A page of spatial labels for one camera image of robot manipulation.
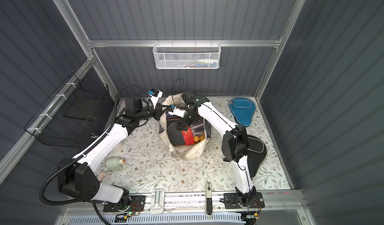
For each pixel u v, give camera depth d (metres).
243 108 1.11
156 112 0.69
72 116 0.74
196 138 0.91
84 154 0.44
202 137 0.91
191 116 0.75
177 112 0.78
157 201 0.72
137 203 0.73
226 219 0.70
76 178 0.41
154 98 0.68
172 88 1.13
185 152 0.82
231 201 0.73
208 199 0.72
